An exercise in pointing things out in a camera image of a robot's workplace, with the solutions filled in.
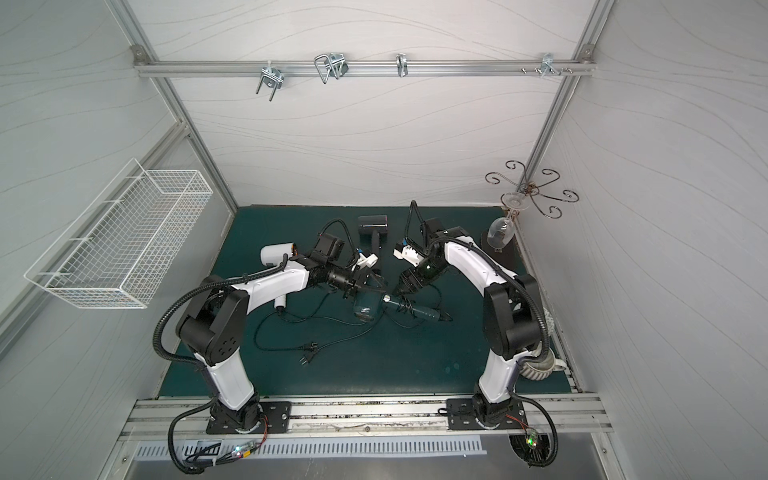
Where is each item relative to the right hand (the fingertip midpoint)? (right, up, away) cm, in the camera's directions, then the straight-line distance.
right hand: (412, 283), depth 88 cm
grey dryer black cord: (-31, -11, +2) cm, 33 cm away
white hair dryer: (-46, +8, +10) cm, 48 cm away
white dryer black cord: (-40, -9, +2) cm, 41 cm away
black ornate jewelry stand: (+28, +24, -11) cm, 38 cm away
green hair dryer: (-12, -3, -15) cm, 20 cm away
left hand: (-9, -2, -11) cm, 14 cm away
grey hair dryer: (-12, +18, +23) cm, 32 cm away
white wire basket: (-69, +11, -19) cm, 73 cm away
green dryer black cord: (+4, -13, +4) cm, 14 cm away
